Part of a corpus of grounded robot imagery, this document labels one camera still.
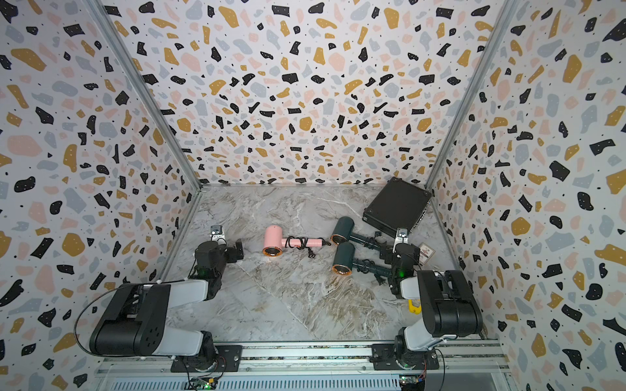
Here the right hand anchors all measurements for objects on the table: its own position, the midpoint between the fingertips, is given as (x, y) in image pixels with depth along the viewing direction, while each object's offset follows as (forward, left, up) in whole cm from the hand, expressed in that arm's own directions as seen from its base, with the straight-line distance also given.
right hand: (403, 243), depth 94 cm
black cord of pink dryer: (+1, +38, -2) cm, 38 cm away
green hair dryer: (+5, +23, -1) cm, 24 cm away
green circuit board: (-46, +64, -5) cm, 79 cm away
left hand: (-2, +67, +4) cm, 67 cm away
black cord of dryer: (-9, +15, -2) cm, 18 cm away
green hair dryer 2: (-8, +23, -1) cm, 24 cm away
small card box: (-1, -10, -5) cm, 11 cm away
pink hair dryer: (-2, +50, +1) cm, 50 cm away
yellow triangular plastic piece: (-23, -2, -6) cm, 24 cm away
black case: (+22, -3, -3) cm, 22 cm away
